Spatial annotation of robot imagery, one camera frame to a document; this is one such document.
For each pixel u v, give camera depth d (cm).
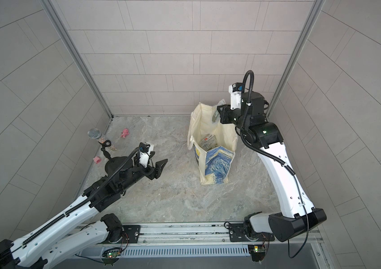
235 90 54
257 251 68
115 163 87
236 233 71
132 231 72
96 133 71
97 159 92
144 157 59
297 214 37
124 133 104
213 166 80
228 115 57
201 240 71
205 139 99
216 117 68
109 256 64
